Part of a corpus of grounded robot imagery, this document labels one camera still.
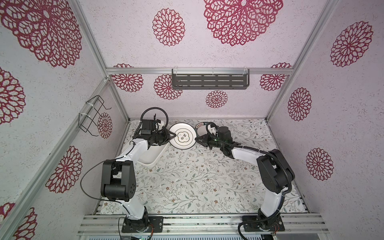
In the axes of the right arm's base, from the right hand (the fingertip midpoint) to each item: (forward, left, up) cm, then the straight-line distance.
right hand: (195, 136), depth 87 cm
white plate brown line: (+1, +6, -2) cm, 6 cm away
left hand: (0, +12, -2) cm, 12 cm away
